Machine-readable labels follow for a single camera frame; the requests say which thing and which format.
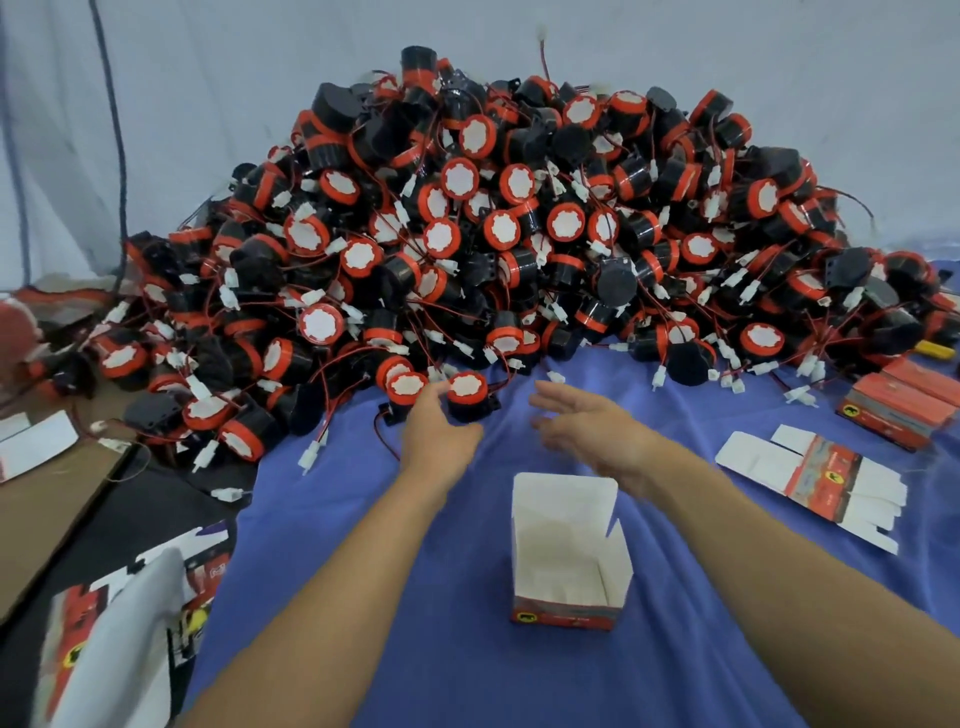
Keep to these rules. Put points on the person's right hand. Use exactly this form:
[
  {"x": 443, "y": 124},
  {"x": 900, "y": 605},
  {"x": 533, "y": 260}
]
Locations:
[{"x": 600, "y": 428}]

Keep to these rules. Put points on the person's left forearm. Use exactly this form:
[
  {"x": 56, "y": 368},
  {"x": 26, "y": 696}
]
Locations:
[{"x": 330, "y": 615}]

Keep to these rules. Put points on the pile of black red buzzers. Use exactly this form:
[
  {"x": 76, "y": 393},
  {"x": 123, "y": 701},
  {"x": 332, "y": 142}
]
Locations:
[{"x": 495, "y": 225}]

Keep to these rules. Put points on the brown cardboard piece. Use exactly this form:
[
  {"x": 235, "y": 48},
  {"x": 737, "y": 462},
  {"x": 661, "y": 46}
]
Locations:
[{"x": 45, "y": 518}]

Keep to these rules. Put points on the blue table cloth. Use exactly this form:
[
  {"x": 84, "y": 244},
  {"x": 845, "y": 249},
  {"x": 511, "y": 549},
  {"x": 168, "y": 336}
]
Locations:
[{"x": 705, "y": 660}]

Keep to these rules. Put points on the small yellow part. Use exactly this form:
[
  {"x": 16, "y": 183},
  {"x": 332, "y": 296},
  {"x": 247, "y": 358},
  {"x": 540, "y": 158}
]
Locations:
[{"x": 933, "y": 348}]

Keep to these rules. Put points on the buzzer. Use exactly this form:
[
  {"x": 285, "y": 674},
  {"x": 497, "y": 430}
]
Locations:
[{"x": 470, "y": 390}]

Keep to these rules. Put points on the person's right forearm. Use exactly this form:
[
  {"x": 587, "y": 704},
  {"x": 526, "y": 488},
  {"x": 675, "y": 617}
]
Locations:
[{"x": 810, "y": 585}]

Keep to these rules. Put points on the person's left hand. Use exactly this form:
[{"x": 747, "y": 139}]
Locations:
[{"x": 440, "y": 443}]

